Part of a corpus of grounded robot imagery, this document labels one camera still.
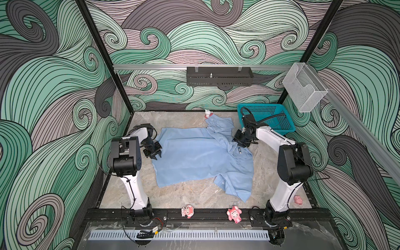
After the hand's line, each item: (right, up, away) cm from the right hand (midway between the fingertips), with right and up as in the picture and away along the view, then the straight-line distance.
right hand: (234, 140), depth 95 cm
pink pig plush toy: (-6, -32, -23) cm, 40 cm away
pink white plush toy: (-27, -31, -22) cm, 47 cm away
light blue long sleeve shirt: (-27, -9, +2) cm, 29 cm away
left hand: (-46, -9, 0) cm, 47 cm away
